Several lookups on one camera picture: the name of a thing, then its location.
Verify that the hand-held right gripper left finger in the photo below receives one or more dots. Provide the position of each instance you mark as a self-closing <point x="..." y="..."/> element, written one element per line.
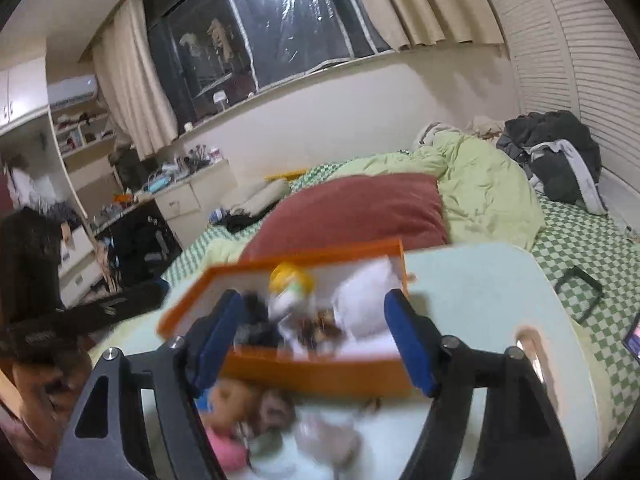
<point x="220" y="330"/>

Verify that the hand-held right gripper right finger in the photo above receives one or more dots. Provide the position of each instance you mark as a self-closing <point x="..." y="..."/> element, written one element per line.
<point x="407" y="340"/>

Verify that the orange cardboard box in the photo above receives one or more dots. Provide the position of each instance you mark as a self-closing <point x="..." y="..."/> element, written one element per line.
<point x="320" y="375"/>

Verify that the person's left hand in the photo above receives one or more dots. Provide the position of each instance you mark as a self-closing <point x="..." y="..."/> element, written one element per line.
<point x="45" y="405"/>

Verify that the black bundled item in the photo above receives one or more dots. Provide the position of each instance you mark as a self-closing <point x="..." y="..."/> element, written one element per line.
<point x="257" y="322"/>

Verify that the white cloth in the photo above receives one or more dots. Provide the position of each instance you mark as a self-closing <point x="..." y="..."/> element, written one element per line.
<point x="367" y="300"/>

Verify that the pink doll toy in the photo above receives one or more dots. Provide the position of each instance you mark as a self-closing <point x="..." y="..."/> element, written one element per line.
<point x="235" y="410"/>

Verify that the yellow capped white bottle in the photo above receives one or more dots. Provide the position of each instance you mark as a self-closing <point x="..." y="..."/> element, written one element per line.
<point x="292" y="285"/>

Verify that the brown small item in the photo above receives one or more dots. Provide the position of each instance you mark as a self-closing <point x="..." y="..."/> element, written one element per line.
<point x="322" y="327"/>

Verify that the black bag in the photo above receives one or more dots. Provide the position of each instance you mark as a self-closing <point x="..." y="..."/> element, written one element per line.
<point x="142" y="247"/>

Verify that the dark cloth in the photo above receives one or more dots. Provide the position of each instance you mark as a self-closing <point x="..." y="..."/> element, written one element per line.
<point x="240" y="221"/>

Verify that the pale grey cloth item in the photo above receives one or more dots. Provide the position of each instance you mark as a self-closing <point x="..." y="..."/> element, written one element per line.
<point x="327" y="437"/>

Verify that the white low cabinet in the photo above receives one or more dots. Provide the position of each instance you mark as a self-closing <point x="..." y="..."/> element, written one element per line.
<point x="195" y="200"/>

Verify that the dark red pillow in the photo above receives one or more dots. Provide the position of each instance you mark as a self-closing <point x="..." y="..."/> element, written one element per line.
<point x="350" y="215"/>

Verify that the beige folded cloth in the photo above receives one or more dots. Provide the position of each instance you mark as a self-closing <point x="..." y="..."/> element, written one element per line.
<point x="257" y="197"/>

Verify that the hanging white garment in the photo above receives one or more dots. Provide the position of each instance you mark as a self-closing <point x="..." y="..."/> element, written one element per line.
<point x="27" y="182"/>

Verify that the clutter of toiletries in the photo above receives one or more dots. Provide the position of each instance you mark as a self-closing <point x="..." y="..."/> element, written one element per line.
<point x="185" y="165"/>

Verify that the light green duvet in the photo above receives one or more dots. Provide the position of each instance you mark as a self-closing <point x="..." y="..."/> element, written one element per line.
<point x="480" y="185"/>

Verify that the white open shelf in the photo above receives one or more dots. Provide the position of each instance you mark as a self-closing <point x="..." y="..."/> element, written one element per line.
<point x="82" y="132"/>

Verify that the beige crumpled cloth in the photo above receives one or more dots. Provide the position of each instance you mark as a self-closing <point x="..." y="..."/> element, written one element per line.
<point x="450" y="130"/>

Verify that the smartphone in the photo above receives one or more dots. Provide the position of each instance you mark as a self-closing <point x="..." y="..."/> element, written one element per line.
<point x="632" y="335"/>

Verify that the white air conditioner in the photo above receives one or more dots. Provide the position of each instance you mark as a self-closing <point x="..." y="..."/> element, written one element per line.
<point x="72" y="90"/>

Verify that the pile of black clothes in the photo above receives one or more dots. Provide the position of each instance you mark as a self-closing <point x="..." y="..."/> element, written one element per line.
<point x="555" y="155"/>

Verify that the cream curtain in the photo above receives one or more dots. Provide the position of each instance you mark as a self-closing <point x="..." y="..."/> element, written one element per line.
<point x="415" y="0"/>
<point x="135" y="85"/>

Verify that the dark window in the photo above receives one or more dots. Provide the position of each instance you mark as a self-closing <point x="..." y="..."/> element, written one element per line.
<point x="260" y="35"/>

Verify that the white closet doors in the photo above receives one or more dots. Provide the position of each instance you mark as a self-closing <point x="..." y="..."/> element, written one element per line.
<point x="575" y="50"/>

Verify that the white wall cabinet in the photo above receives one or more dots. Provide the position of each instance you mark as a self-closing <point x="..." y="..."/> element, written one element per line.
<point x="22" y="95"/>

